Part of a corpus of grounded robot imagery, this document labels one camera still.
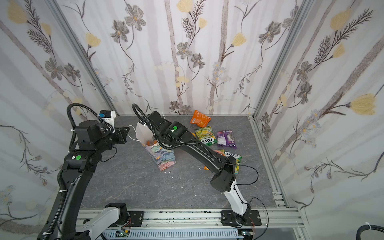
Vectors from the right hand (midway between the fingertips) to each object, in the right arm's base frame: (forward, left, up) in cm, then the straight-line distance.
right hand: (165, 123), depth 72 cm
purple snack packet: (+12, -36, -30) cm, 49 cm away
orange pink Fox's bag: (+1, +13, -22) cm, 26 cm away
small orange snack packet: (+29, -19, -31) cm, 47 cm away
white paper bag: (-8, +2, -21) cm, 23 cm away
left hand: (-5, +15, +2) cm, 16 cm away
